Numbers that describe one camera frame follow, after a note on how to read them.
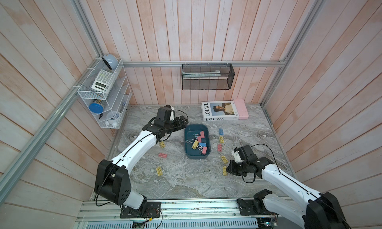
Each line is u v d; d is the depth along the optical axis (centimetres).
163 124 63
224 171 85
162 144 96
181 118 75
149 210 73
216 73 88
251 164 63
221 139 99
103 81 76
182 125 73
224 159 90
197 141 97
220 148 95
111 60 82
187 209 75
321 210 40
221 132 103
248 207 73
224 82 103
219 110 111
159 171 84
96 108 76
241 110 114
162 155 91
